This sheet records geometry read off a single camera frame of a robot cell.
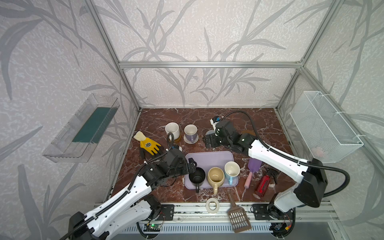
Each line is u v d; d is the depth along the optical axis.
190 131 1.02
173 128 1.00
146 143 0.97
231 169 0.83
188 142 0.99
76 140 0.63
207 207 0.75
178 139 1.01
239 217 0.72
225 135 0.60
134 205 0.59
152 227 0.71
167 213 0.73
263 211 0.74
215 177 0.84
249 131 1.08
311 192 0.41
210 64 0.94
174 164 0.58
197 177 0.83
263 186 0.79
